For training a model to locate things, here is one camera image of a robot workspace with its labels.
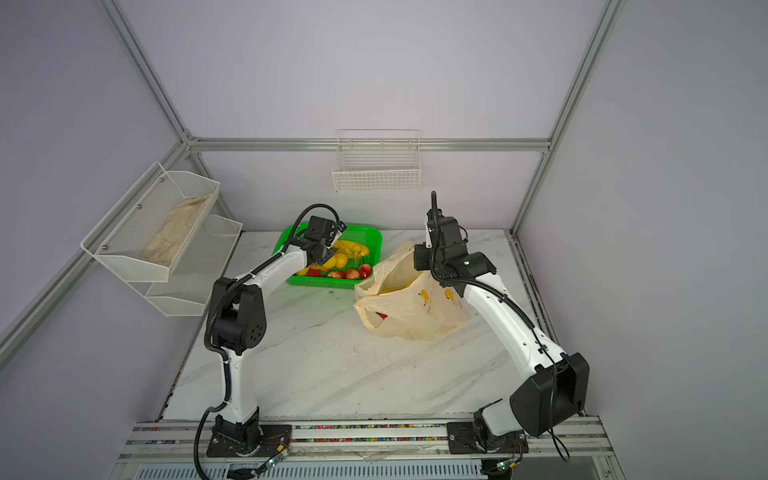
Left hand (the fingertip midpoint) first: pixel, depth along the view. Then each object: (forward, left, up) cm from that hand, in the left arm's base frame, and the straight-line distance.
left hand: (313, 244), depth 99 cm
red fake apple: (-31, -24, +7) cm, 40 cm away
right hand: (-14, -34, +14) cm, 40 cm away
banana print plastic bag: (-28, -28, +10) cm, 41 cm away
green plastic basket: (+8, +13, -5) cm, 16 cm away
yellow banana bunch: (+2, -10, -5) cm, 11 cm away
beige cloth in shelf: (-17, +32, +17) cm, 40 cm away
